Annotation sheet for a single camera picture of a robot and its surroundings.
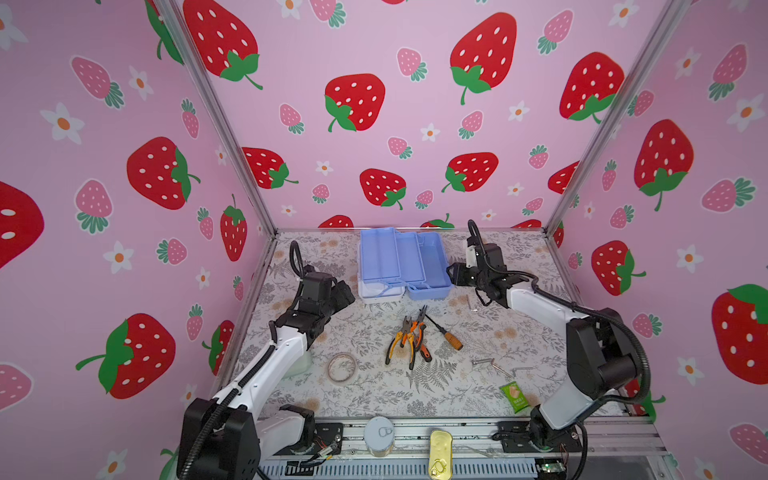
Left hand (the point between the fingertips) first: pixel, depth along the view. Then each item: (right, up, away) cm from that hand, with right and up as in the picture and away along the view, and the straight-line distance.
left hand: (341, 291), depth 85 cm
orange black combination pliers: (+23, -13, +7) cm, 28 cm away
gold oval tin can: (+26, -37, -17) cm, 48 cm away
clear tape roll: (0, -22, +1) cm, 22 cm away
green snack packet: (+49, -28, -5) cm, 56 cm away
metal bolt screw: (+44, -21, +2) cm, 49 cm away
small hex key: (+41, -4, +16) cm, 44 cm away
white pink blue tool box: (+15, +8, +11) cm, 20 cm away
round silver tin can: (+12, -33, -15) cm, 38 cm away
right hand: (+33, +6, +7) cm, 35 cm away
